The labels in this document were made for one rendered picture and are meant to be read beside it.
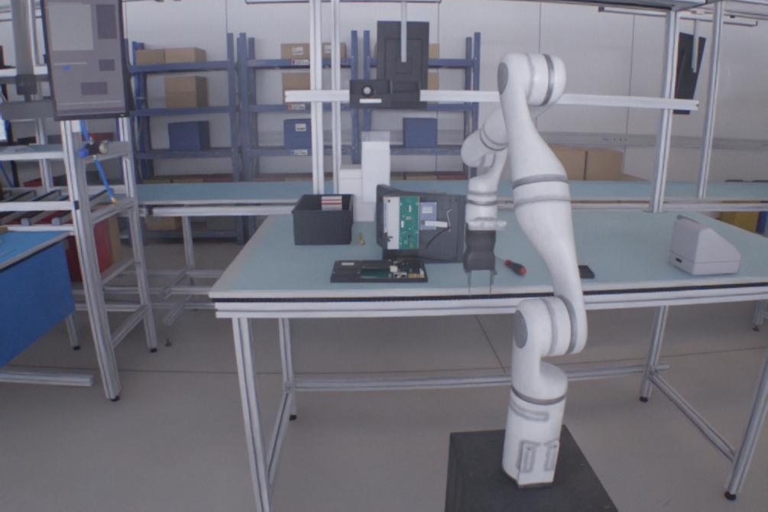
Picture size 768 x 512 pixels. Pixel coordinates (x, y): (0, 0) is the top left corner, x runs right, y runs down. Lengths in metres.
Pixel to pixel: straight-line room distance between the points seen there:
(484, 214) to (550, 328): 0.46
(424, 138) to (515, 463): 4.41
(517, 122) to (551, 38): 5.11
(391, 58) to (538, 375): 2.66
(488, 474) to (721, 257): 1.01
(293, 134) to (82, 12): 3.25
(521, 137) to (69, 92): 1.78
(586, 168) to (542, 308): 4.27
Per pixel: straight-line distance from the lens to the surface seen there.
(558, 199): 0.79
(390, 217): 1.44
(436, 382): 2.44
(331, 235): 1.66
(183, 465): 2.35
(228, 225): 5.38
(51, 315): 2.47
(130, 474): 2.39
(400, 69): 3.18
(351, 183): 1.93
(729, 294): 1.72
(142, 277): 3.11
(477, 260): 1.19
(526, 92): 0.85
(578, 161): 4.95
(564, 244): 0.79
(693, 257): 1.60
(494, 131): 1.02
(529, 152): 0.80
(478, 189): 1.14
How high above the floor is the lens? 1.48
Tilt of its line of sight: 14 degrees down
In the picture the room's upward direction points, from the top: straight up
